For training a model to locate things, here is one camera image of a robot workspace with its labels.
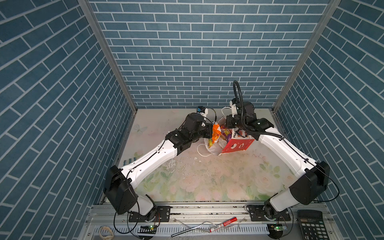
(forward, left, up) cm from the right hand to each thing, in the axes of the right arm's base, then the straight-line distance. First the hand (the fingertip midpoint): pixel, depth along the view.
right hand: (225, 116), depth 81 cm
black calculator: (-44, -42, -26) cm, 66 cm away
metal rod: (-50, +14, -26) cm, 58 cm away
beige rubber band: (-56, +52, -24) cm, 80 cm away
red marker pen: (-47, 0, -26) cm, 54 cm away
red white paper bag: (-9, -8, -11) cm, 17 cm away
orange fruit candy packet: (-13, +5, -1) cm, 14 cm away
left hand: (-9, +6, +1) cm, 11 cm away
